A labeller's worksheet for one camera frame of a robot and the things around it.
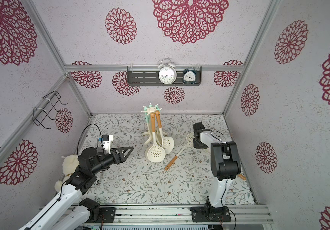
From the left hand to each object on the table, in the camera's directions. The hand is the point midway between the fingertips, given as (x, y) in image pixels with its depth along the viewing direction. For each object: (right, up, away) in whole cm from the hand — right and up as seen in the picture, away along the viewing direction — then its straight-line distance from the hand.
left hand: (130, 149), depth 72 cm
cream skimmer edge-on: (+12, -4, +13) cm, 18 cm away
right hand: (+44, 0, +26) cm, 51 cm away
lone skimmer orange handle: (+20, 0, +18) cm, 26 cm away
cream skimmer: (+36, +2, +30) cm, 47 cm away
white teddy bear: (-37, -10, +11) cm, 40 cm away
